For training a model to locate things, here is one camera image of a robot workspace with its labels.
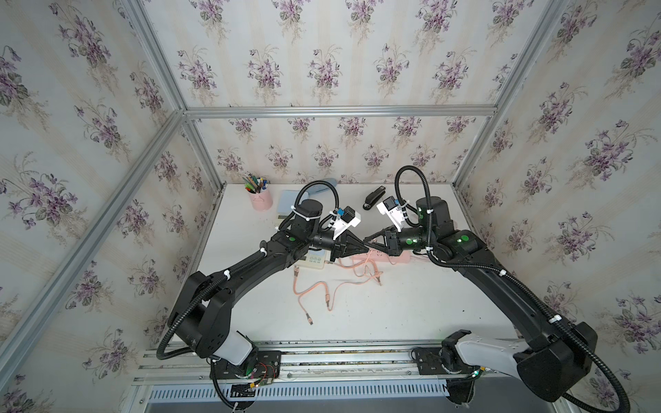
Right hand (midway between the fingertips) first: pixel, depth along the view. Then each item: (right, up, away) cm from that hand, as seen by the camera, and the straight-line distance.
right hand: (372, 242), depth 69 cm
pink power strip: (+2, -4, +1) cm, 4 cm away
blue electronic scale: (-17, -9, +24) cm, 31 cm away
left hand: (-1, -2, +2) cm, 3 cm away
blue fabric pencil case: (-16, +19, +47) cm, 53 cm away
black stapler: (+7, +14, +42) cm, 45 cm away
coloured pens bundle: (-43, +19, +36) cm, 60 cm away
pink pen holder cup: (-40, +12, +36) cm, 56 cm away
